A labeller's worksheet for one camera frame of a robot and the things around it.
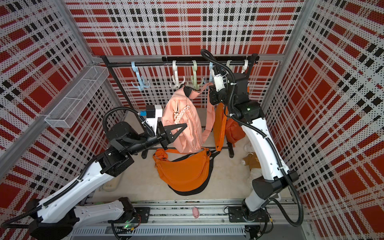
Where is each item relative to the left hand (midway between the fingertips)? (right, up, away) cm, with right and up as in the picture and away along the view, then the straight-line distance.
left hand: (188, 125), depth 52 cm
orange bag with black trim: (-4, -27, +31) cm, 41 cm away
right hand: (+10, +17, +14) cm, 25 cm away
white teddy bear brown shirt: (+34, -21, +34) cm, 53 cm away
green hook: (+32, +61, +96) cm, 118 cm away
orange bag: (+24, -4, +33) cm, 41 cm away
